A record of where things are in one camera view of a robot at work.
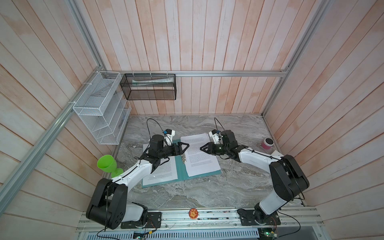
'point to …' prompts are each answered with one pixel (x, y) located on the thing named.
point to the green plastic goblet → (108, 163)
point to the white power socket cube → (276, 154)
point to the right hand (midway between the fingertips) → (201, 149)
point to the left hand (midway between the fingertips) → (185, 148)
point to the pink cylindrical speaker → (267, 143)
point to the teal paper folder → (182, 172)
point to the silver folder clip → (183, 158)
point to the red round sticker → (193, 213)
